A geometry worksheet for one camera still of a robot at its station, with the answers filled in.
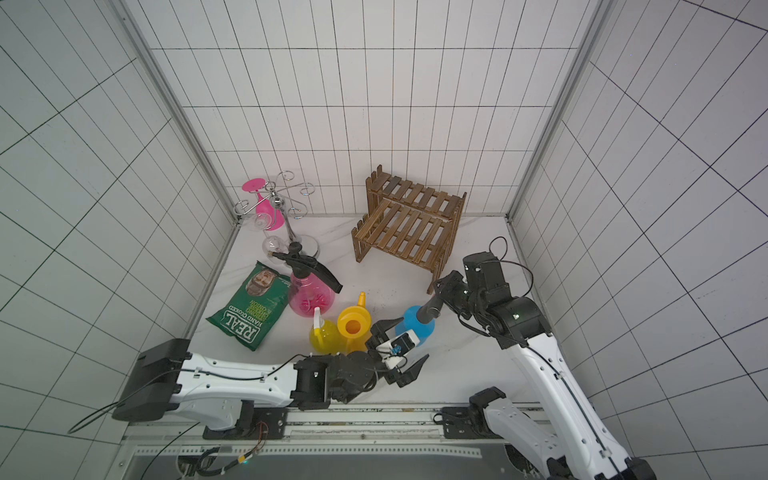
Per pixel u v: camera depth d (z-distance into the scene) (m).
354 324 0.79
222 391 0.44
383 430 0.73
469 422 0.72
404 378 0.58
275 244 0.89
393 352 0.53
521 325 0.44
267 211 0.95
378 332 0.60
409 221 1.00
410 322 0.74
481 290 0.50
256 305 0.90
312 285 0.81
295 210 0.94
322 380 0.54
